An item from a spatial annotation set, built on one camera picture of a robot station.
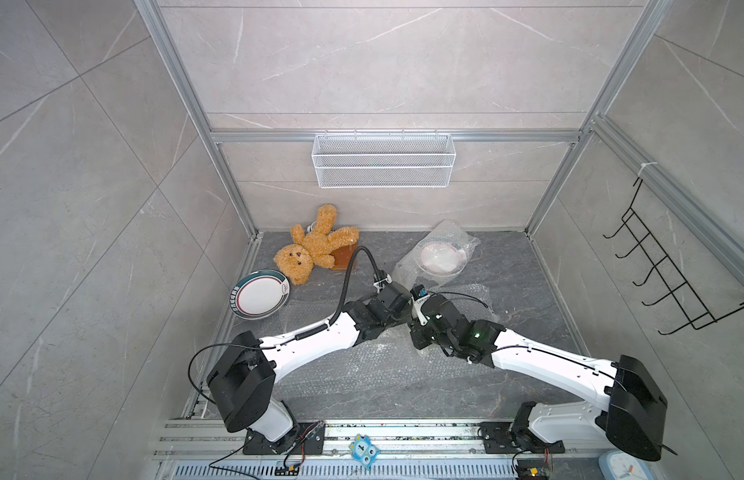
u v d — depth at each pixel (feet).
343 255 3.56
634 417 1.27
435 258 3.60
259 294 3.25
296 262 3.30
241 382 1.37
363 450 2.31
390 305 2.01
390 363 2.81
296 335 1.55
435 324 1.98
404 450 2.40
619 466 2.23
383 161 3.30
